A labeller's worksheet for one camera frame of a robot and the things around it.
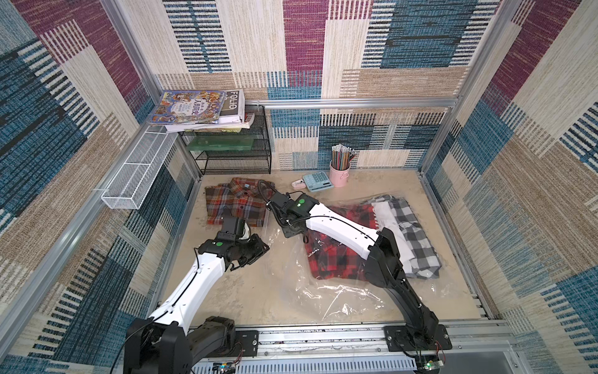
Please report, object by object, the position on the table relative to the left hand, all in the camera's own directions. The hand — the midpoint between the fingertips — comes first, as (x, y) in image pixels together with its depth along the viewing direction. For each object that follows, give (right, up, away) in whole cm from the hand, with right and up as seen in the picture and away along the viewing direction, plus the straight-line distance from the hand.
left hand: (266, 247), depth 83 cm
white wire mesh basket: (-55, +22, +9) cm, 60 cm away
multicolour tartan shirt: (-13, +17, +22) cm, 31 cm away
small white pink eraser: (+11, +24, +30) cm, 39 cm away
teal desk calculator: (+20, +25, +32) cm, 45 cm away
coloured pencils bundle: (+30, +36, +26) cm, 53 cm away
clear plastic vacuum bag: (+22, -13, +1) cm, 25 cm away
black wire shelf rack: (-10, +36, +36) cm, 52 cm away
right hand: (+9, +7, +5) cm, 12 cm away
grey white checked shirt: (+58, -7, +4) cm, 58 cm away
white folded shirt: (+47, +8, +12) cm, 49 cm away
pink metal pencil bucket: (+29, +27, +26) cm, 48 cm away
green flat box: (-22, +41, +19) cm, 50 cm away
